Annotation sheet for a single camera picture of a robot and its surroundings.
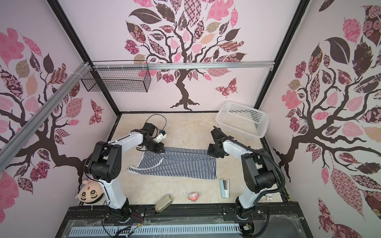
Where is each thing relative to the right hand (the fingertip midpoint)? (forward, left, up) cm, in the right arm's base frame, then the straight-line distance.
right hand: (211, 152), depth 94 cm
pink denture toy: (-27, +12, +2) cm, 29 cm away
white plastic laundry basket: (+29, -26, -2) cm, 39 cm away
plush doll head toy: (-25, +64, +6) cm, 69 cm away
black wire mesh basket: (+40, +59, +32) cm, 78 cm away
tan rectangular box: (-30, +27, 0) cm, 40 cm away
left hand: (0, +32, 0) cm, 32 cm away
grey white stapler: (-21, -6, -1) cm, 22 cm away
